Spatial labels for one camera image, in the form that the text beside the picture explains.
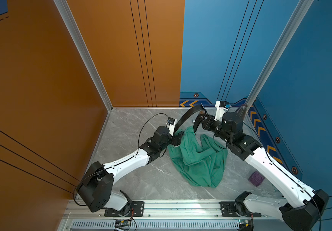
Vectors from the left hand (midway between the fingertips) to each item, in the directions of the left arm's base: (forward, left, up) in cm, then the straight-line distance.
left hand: (178, 128), depth 82 cm
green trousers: (-15, -13, -9) cm, 22 cm away
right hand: (-2, -10, +14) cm, 17 cm away
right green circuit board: (-42, -34, -23) cm, 59 cm away
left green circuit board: (-43, +26, -22) cm, 55 cm away
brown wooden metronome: (+18, -44, -5) cm, 48 cm away
